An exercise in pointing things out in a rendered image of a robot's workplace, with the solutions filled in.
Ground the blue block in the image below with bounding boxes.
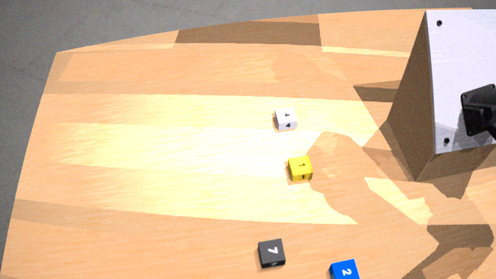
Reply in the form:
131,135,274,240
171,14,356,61
329,258,360,279

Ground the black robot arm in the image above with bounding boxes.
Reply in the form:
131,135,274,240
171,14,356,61
460,84,496,140

